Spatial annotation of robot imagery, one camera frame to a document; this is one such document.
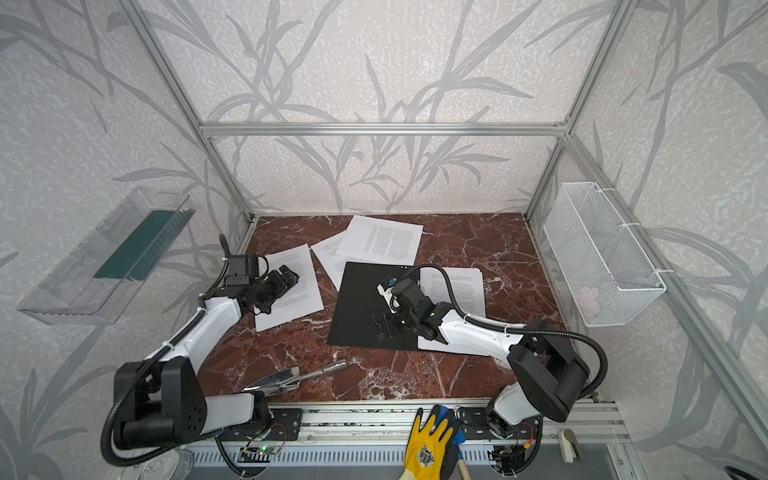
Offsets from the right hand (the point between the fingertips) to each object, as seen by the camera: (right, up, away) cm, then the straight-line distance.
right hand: (381, 311), depth 85 cm
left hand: (-27, +11, +4) cm, 29 cm away
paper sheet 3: (+28, +5, +13) cm, 32 cm away
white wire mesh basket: (+49, +12, -24) cm, 56 cm away
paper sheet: (-27, +1, +12) cm, 29 cm away
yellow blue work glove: (+13, -29, -17) cm, 36 cm away
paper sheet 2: (-18, +13, +20) cm, 30 cm away
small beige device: (+45, -28, -16) cm, 56 cm away
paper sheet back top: (-2, +21, +27) cm, 34 cm away
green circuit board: (-28, -32, -13) cm, 45 cm away
